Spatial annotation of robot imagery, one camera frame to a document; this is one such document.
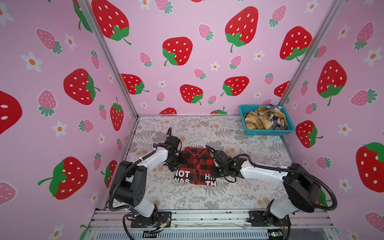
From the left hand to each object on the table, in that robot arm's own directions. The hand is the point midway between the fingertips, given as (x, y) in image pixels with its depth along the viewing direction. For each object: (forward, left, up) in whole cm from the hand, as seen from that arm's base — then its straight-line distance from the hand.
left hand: (185, 165), depth 89 cm
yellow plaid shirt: (+33, -52, +6) cm, 61 cm away
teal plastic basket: (+25, -63, +6) cm, 68 cm away
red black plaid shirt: (-3, -8, +1) cm, 8 cm away
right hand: (-5, -14, 0) cm, 15 cm away
